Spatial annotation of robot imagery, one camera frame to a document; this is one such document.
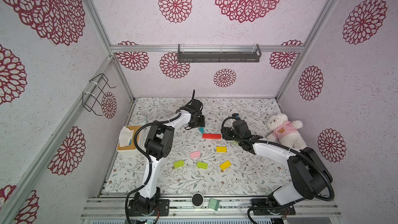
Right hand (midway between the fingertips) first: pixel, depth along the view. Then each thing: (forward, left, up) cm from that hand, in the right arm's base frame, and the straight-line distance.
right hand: (224, 128), depth 91 cm
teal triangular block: (+4, +13, -8) cm, 16 cm away
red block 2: (0, +4, -9) cm, 9 cm away
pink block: (-12, +17, -11) cm, 23 cm away
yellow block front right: (-18, 0, -11) cm, 21 cm away
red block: (+1, +9, -10) cm, 14 cm away
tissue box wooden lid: (-11, +53, -3) cm, 54 cm away
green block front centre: (-19, +12, -10) cm, 25 cm away
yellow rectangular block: (-8, +1, -11) cm, 14 cm away
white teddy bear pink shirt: (0, -36, -3) cm, 36 cm away
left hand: (+7, +13, -7) cm, 16 cm away
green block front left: (-19, +26, -9) cm, 33 cm away
